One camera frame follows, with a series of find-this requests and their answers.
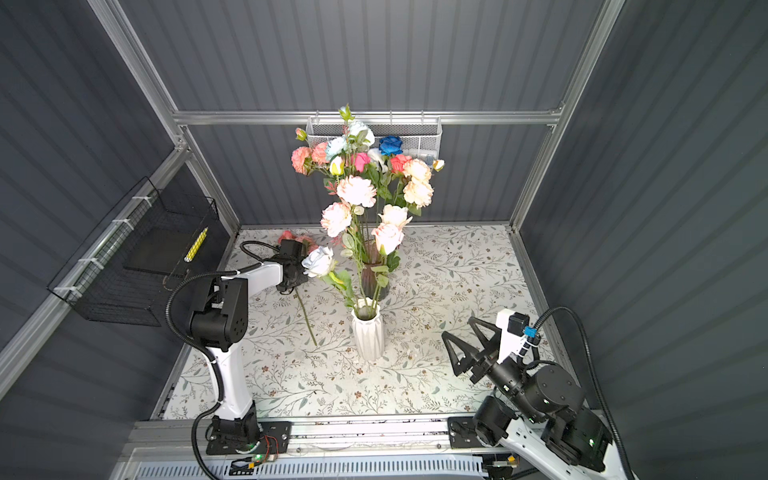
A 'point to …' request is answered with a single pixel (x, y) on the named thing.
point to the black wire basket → (152, 242)
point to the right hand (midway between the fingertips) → (461, 332)
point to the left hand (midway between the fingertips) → (293, 277)
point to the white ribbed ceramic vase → (368, 330)
